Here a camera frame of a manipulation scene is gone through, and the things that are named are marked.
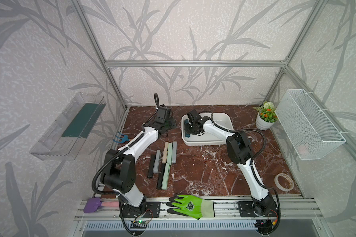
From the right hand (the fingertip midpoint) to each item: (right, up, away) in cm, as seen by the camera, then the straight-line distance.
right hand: (185, 129), depth 103 cm
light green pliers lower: (-11, -29, -24) cm, 39 cm away
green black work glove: (+3, -36, -29) cm, 47 cm away
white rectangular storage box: (+12, -2, -28) cm, 31 cm away
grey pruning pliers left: (-17, -19, -16) cm, 30 cm away
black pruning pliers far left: (-20, -21, -17) cm, 34 cm away
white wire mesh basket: (+57, 0, -37) cm, 68 cm away
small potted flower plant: (+53, +9, -9) cm, 54 cm away
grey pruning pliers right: (-7, -13, -11) cm, 19 cm away
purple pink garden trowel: (-46, -36, -29) cm, 65 cm away
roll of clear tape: (+56, -28, -20) cm, 66 cm away
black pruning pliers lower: (-14, -29, -24) cm, 40 cm away
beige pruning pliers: (-12, -17, -14) cm, 25 cm away
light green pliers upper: (-9, -17, -14) cm, 24 cm away
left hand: (-7, +6, -13) cm, 16 cm away
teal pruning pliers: (+1, -3, -3) cm, 5 cm away
